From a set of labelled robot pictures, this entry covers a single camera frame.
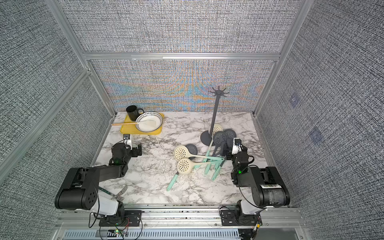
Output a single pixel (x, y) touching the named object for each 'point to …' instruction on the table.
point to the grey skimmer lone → (191, 150)
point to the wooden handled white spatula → (150, 122)
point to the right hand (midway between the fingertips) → (233, 140)
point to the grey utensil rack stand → (206, 136)
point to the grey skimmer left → (219, 137)
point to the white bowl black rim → (148, 115)
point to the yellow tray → (131, 129)
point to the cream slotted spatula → (216, 127)
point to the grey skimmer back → (230, 134)
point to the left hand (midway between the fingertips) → (135, 142)
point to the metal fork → (115, 197)
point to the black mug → (133, 112)
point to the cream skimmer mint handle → (180, 153)
